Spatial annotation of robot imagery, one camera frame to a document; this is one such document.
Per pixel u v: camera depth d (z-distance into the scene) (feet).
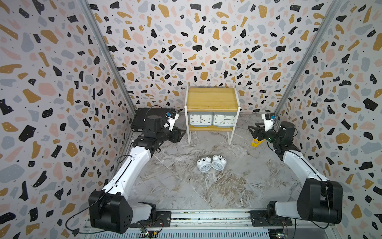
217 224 2.42
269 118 2.35
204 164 2.81
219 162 2.82
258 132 2.46
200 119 2.95
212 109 2.58
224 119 2.93
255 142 3.39
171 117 2.21
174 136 2.27
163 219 2.41
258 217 2.41
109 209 1.26
